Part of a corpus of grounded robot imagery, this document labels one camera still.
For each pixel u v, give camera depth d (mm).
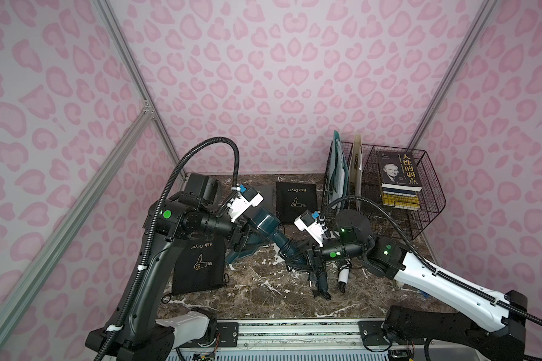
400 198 908
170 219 400
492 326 397
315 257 534
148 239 383
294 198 1097
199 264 893
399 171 908
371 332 735
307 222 559
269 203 1076
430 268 450
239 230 490
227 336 725
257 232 522
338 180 882
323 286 813
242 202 515
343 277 827
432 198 853
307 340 728
